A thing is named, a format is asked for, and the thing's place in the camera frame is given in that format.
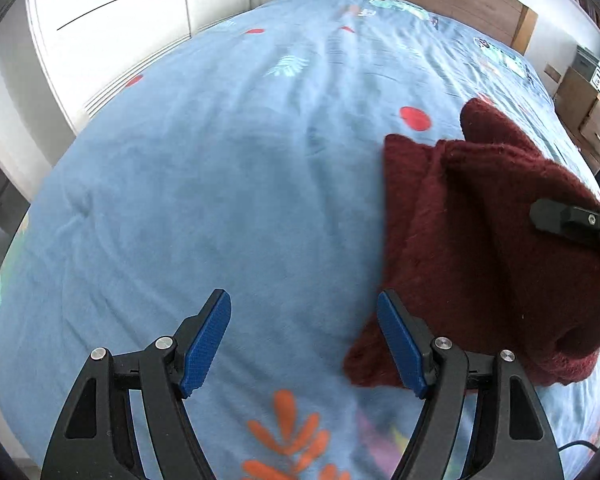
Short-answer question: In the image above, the wooden drawer nightstand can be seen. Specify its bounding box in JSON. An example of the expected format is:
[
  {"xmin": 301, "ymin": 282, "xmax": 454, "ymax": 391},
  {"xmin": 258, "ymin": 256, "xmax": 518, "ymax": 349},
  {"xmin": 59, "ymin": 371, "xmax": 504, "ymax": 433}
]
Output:
[{"xmin": 554, "ymin": 67, "xmax": 600, "ymax": 174}]

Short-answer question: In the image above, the dark red knit sweater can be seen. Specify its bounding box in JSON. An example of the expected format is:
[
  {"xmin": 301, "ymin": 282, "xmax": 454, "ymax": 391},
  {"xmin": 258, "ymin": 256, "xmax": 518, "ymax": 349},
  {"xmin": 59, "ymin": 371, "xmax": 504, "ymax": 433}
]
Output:
[{"xmin": 342, "ymin": 97, "xmax": 600, "ymax": 391}]

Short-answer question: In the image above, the white wardrobe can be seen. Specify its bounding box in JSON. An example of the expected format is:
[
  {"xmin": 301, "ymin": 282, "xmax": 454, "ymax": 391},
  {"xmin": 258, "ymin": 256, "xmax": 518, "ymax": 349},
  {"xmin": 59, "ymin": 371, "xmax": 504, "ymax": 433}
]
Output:
[{"xmin": 26, "ymin": 0, "xmax": 249, "ymax": 132}]

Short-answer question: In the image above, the grey box stack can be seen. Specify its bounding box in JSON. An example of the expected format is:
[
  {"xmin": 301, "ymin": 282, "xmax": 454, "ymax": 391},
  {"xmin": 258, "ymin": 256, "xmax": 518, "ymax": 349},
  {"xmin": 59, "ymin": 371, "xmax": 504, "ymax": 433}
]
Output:
[{"xmin": 571, "ymin": 46, "xmax": 600, "ymax": 92}]

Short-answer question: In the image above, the blue patterned bed cover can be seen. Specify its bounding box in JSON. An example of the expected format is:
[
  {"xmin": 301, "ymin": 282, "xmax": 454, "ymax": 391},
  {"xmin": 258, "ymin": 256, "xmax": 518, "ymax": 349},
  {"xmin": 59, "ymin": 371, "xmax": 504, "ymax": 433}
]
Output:
[{"xmin": 0, "ymin": 0, "xmax": 596, "ymax": 479}]

